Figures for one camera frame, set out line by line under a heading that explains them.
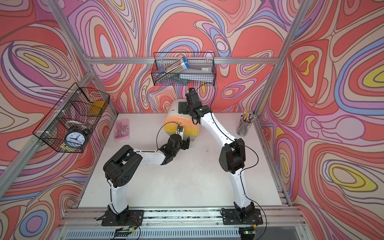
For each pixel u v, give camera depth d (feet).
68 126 2.35
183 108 2.69
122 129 3.63
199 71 2.88
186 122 2.83
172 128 3.05
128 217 2.37
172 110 2.97
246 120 3.08
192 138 3.26
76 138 2.22
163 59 2.88
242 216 2.11
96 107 2.57
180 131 2.73
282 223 2.44
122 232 2.36
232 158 1.81
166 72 2.63
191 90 2.57
